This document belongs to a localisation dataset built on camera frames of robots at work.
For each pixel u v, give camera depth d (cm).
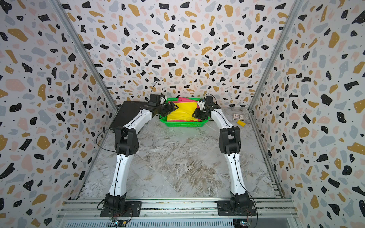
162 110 94
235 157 66
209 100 89
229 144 66
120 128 64
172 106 97
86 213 74
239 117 115
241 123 113
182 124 107
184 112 107
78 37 81
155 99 87
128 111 118
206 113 85
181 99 115
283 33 80
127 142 64
